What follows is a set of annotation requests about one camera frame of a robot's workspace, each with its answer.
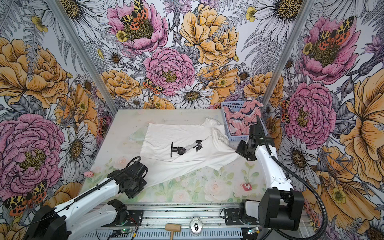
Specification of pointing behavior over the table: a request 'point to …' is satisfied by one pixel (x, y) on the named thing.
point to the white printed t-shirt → (215, 149)
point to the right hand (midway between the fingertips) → (239, 156)
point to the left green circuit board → (122, 231)
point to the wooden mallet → (172, 227)
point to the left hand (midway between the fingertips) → (141, 192)
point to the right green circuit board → (253, 231)
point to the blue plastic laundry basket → (239, 138)
